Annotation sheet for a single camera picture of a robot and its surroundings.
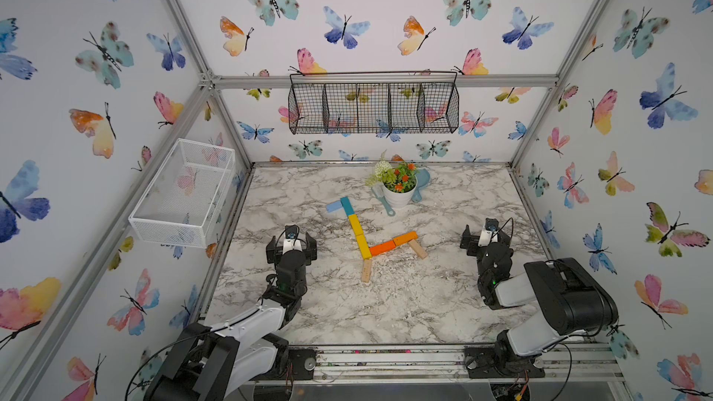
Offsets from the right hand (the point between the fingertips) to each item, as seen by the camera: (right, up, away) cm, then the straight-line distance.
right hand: (487, 225), depth 90 cm
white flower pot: (-28, +8, +13) cm, 32 cm away
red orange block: (-34, -8, +6) cm, 35 cm away
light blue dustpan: (-15, +17, +28) cm, 36 cm away
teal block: (-46, +4, +17) cm, 49 cm away
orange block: (-25, -5, +9) cm, 27 cm away
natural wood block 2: (-39, -15, +1) cm, 41 cm away
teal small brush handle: (-34, +11, +18) cm, 40 cm away
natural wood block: (-20, -10, +3) cm, 23 cm away
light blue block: (-52, +5, +18) cm, 55 cm away
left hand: (-61, -2, -4) cm, 62 cm away
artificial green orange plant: (-28, +16, +6) cm, 33 cm away
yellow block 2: (-40, -8, +6) cm, 41 cm away
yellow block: (-43, -1, +12) cm, 44 cm away
